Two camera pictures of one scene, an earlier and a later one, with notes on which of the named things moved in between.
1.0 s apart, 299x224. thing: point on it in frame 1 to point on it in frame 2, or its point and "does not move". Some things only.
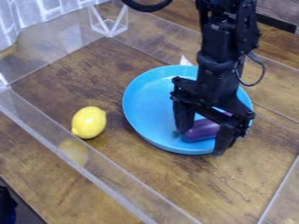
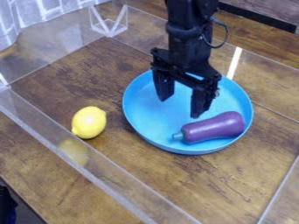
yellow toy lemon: x=89 y=122 does not move
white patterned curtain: x=18 y=13 does not move
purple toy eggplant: x=204 y=129 does not move
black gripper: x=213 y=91 to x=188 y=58
